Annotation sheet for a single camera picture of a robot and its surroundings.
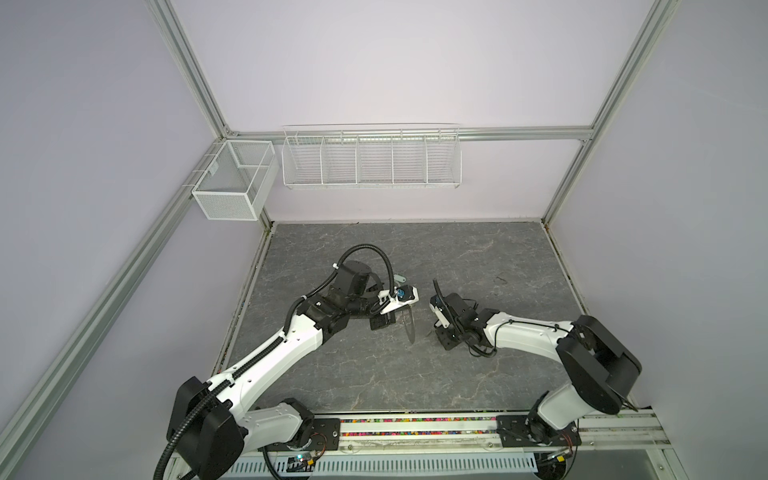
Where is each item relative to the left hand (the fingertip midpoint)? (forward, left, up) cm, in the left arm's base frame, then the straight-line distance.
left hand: (404, 303), depth 75 cm
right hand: (+1, -13, -20) cm, 24 cm away
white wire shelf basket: (+51, +4, +9) cm, 52 cm away
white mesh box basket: (+53, +54, 0) cm, 75 cm away
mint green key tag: (+21, -1, -21) cm, 30 cm away
